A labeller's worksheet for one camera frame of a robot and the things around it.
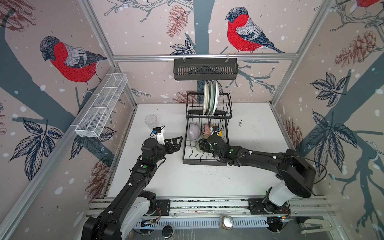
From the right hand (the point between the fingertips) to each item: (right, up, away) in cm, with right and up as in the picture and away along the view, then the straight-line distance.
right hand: (201, 143), depth 86 cm
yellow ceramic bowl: (+14, +4, +17) cm, 22 cm away
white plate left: (+2, +26, -10) cm, 27 cm away
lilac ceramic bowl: (-4, +6, +5) cm, 9 cm away
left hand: (-14, +4, -8) cm, 16 cm away
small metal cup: (+10, -29, -25) cm, 39 cm away
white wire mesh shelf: (-54, +22, -7) cm, 58 cm away
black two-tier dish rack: (-5, +18, +25) cm, 31 cm away
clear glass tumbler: (-35, +12, +19) cm, 42 cm away
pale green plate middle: (+5, +26, -11) cm, 28 cm away
